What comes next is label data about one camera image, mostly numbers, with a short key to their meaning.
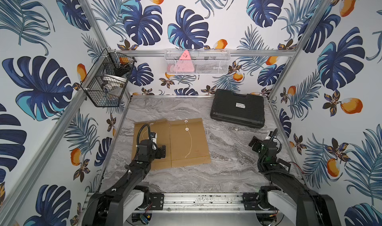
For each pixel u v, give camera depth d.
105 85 0.84
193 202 0.76
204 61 1.00
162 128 1.09
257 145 0.80
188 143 0.95
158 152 0.80
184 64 0.91
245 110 1.05
